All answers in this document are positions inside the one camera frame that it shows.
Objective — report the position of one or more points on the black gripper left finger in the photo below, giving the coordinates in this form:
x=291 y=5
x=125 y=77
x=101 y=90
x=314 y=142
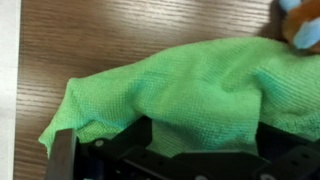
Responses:
x=141 y=133

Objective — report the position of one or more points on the green microfiber towel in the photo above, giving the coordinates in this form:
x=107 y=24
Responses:
x=200 y=96

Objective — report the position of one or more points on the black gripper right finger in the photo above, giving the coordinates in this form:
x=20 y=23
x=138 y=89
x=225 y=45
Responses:
x=276 y=141

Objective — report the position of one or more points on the blue and brown plush toy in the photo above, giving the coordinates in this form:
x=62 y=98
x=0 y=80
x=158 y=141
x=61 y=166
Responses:
x=305 y=25

